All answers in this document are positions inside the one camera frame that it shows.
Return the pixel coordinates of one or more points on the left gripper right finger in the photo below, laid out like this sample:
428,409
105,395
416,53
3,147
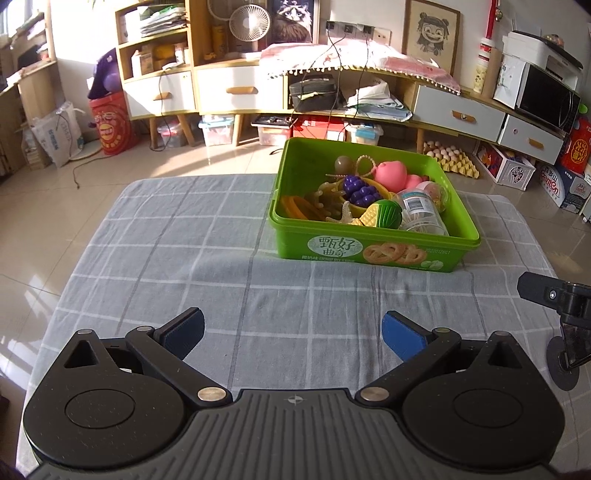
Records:
420,350

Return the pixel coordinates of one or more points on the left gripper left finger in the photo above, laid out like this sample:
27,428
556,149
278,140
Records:
161,353

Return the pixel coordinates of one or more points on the yellow green toy corn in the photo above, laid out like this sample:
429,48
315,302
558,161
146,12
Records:
383,214

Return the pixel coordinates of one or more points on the beige starfish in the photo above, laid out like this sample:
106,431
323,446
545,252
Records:
351,214

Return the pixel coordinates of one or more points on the pink clear capsule ball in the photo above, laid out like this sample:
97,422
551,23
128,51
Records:
438,194

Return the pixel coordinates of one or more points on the purple toy grapes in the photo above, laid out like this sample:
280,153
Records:
359,192

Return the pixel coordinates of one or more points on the pink pig toy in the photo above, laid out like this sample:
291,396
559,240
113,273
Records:
392,175

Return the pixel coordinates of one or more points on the beige coral toy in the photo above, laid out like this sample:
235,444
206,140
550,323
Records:
328,200

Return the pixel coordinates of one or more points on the brown jellyfish toy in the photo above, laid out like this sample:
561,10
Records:
343,166

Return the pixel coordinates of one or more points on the yellow toy pot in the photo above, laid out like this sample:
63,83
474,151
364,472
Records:
387,195

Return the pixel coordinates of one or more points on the grey checked tablecloth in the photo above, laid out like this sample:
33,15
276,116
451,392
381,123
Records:
173,243

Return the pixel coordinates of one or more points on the clear cotton swab jar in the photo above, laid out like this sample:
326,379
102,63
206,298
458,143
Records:
420,214

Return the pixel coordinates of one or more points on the orange toy pumpkin bowl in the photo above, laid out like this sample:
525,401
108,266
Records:
297,207

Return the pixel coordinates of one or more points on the egg tray with eggs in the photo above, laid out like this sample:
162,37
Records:
451,159

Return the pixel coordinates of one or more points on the white printed storage box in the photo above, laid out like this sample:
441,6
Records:
507,168

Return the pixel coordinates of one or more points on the green plastic storage bin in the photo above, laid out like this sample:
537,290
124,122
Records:
302,169

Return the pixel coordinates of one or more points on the white shopping bag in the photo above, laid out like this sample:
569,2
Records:
59,134

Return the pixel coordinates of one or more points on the black microwave oven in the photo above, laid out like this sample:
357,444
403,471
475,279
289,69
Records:
536,94

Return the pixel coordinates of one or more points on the black box on shelf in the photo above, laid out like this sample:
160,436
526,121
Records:
317,92

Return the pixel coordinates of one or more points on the wooden TV cabinet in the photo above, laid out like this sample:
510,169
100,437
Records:
177,72

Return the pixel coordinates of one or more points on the pink lace cloth cover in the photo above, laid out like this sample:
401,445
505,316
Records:
299,58

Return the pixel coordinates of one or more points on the framed cartoon girl picture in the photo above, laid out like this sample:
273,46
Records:
431,33

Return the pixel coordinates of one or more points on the white desk fan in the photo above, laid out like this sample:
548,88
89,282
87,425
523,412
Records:
249,23

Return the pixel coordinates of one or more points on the framed raccoon picture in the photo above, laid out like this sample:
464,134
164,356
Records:
294,21

